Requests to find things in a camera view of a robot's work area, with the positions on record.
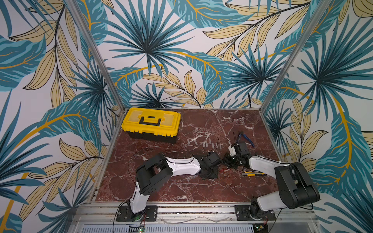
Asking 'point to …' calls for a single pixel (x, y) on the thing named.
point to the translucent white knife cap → (188, 141)
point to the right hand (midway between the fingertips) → (220, 161)
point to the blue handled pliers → (241, 133)
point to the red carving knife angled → (226, 170)
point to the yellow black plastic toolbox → (151, 124)
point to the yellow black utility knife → (252, 174)
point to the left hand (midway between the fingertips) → (214, 177)
